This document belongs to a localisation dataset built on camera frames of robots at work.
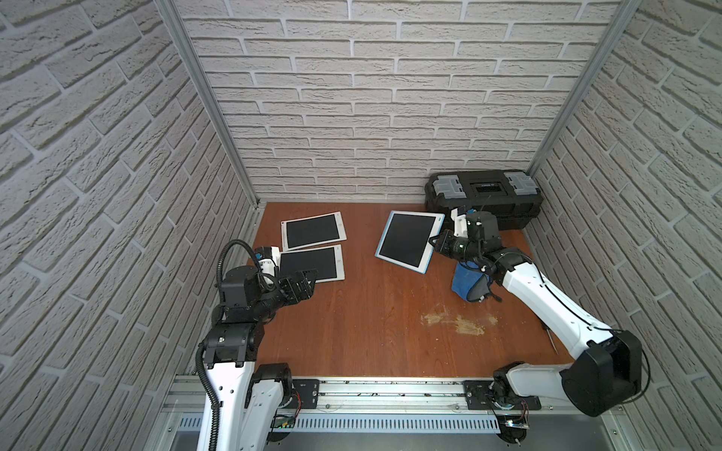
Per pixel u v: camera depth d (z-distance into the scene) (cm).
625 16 69
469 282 90
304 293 61
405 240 92
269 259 60
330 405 73
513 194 100
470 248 66
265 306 55
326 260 103
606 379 40
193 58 78
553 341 47
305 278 61
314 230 111
